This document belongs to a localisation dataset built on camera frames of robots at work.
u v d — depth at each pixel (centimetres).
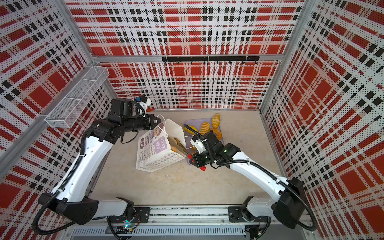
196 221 73
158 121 68
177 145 82
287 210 38
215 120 108
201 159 65
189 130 64
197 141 69
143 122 59
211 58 89
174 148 80
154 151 77
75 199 39
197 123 115
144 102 61
